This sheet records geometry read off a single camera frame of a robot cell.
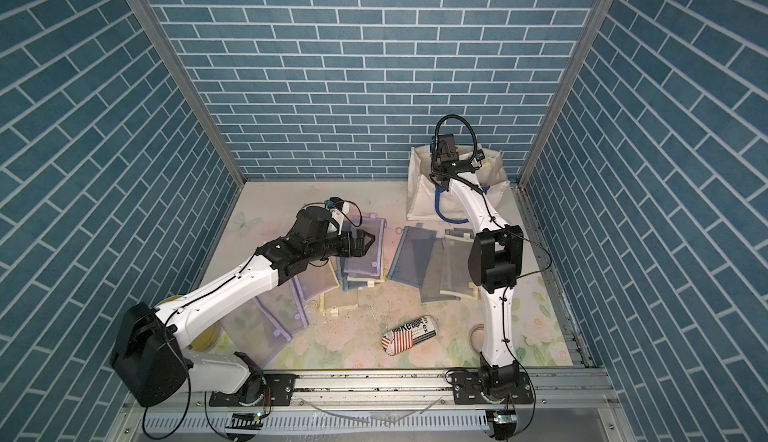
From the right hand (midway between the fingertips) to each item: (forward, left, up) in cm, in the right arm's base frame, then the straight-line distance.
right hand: (444, 162), depth 97 cm
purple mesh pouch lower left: (-44, +45, -21) cm, 67 cm away
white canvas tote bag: (-11, +4, -8) cm, 14 cm away
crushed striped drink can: (-50, +8, -19) cm, 54 cm away
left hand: (-31, +20, -2) cm, 37 cm away
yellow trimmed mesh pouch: (-29, -4, -21) cm, 36 cm away
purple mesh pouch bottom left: (-50, +50, -22) cm, 74 cm away
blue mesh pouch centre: (-30, +22, -20) cm, 42 cm away
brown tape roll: (-45, -11, -22) cm, 51 cm away
